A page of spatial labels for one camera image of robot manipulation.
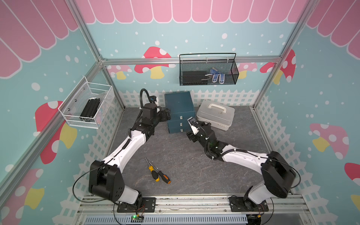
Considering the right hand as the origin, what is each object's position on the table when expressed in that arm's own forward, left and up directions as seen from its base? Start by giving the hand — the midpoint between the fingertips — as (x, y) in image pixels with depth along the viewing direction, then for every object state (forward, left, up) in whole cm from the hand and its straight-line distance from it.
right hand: (192, 124), depth 83 cm
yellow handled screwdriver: (-22, +23, -19) cm, 37 cm away
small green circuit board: (-44, +31, -23) cm, 58 cm away
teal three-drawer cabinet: (+14, +7, 0) cm, 16 cm away
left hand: (+6, +17, +5) cm, 18 cm away
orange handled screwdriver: (-24, +17, -19) cm, 35 cm away
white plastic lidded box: (+14, -21, -9) cm, 27 cm away
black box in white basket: (-1, +52, +16) cm, 54 cm away
